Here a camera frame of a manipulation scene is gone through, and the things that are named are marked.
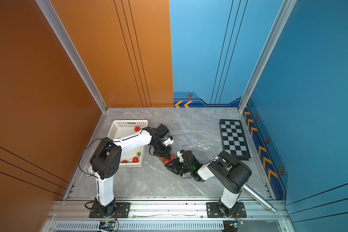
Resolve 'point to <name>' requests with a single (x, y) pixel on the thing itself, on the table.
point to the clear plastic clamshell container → (168, 158)
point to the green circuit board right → (236, 224)
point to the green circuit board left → (107, 226)
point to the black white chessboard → (234, 139)
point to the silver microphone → (259, 198)
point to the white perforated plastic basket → (119, 128)
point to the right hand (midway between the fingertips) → (165, 166)
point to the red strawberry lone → (137, 128)
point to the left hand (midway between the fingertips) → (171, 156)
